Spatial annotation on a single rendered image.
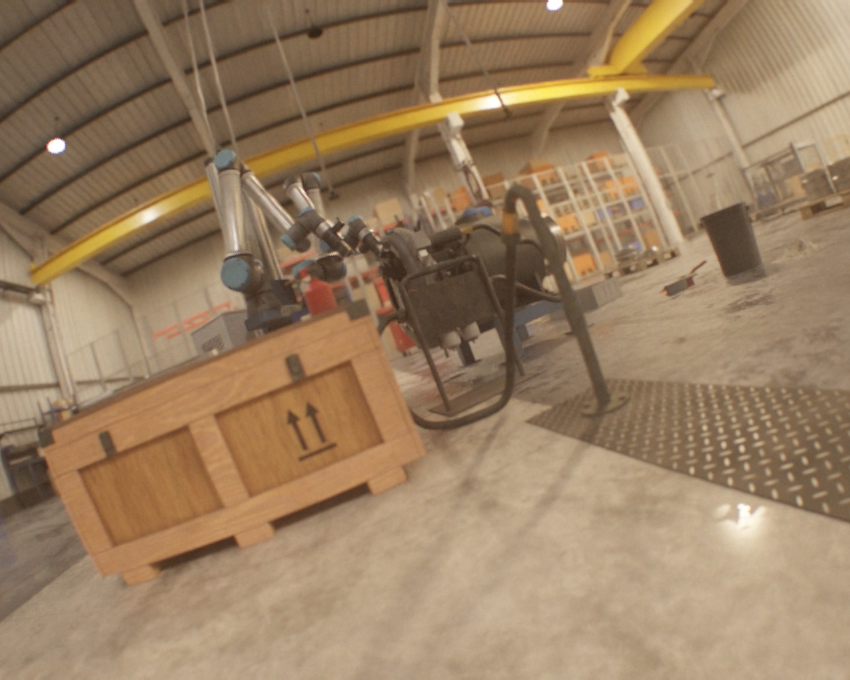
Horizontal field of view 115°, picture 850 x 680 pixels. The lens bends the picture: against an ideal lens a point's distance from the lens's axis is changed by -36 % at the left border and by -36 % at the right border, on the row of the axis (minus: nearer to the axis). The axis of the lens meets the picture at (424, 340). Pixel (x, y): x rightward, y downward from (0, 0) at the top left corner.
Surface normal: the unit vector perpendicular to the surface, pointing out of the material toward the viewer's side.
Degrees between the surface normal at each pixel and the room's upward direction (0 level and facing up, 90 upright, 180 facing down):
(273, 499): 90
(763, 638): 0
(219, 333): 90
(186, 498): 90
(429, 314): 90
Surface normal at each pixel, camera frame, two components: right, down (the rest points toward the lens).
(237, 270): 0.04, 0.10
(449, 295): 0.27, -0.08
